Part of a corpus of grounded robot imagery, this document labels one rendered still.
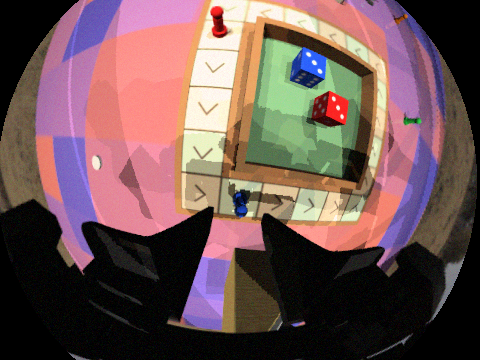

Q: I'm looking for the orange pawn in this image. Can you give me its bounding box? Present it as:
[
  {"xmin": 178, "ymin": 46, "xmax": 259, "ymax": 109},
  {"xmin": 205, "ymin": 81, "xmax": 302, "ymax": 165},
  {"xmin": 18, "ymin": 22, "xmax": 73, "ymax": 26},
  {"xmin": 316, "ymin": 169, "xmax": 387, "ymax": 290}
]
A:
[{"xmin": 393, "ymin": 13, "xmax": 408, "ymax": 24}]

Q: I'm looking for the blue die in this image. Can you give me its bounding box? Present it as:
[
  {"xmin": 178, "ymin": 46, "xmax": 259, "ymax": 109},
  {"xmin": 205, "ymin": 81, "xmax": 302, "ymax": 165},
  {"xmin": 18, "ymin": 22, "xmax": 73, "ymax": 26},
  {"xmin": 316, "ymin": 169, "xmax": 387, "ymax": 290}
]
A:
[{"xmin": 289, "ymin": 48, "xmax": 327, "ymax": 88}]

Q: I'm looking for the red pawn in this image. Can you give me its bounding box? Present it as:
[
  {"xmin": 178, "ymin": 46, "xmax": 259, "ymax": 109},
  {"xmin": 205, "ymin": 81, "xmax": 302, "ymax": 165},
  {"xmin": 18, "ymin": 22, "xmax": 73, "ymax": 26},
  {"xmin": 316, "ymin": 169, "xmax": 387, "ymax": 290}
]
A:
[{"xmin": 211, "ymin": 5, "xmax": 228, "ymax": 39}]

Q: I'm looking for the green pawn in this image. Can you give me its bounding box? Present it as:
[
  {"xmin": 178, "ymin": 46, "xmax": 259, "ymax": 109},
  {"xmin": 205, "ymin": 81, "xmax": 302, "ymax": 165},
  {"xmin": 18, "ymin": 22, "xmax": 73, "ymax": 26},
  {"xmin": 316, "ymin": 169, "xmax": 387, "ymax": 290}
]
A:
[{"xmin": 404, "ymin": 117, "xmax": 421, "ymax": 125}]

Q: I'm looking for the red die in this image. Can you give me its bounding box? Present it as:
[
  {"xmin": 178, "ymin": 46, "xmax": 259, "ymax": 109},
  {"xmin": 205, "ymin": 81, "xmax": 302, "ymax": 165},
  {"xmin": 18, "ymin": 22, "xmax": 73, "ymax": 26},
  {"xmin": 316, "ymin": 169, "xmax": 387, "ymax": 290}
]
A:
[{"xmin": 311, "ymin": 91, "xmax": 349, "ymax": 127}]

